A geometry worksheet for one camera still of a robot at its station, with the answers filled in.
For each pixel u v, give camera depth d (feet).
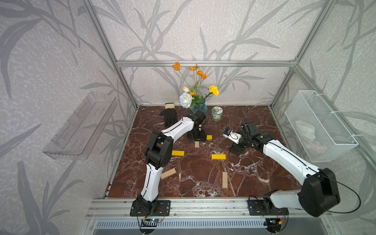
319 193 1.33
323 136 1.97
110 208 2.49
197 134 2.71
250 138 2.10
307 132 2.51
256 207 2.40
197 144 3.16
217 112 3.46
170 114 3.62
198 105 3.24
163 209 2.39
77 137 2.22
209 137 3.33
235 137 2.41
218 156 3.00
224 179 2.72
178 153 3.08
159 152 1.77
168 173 2.79
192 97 2.58
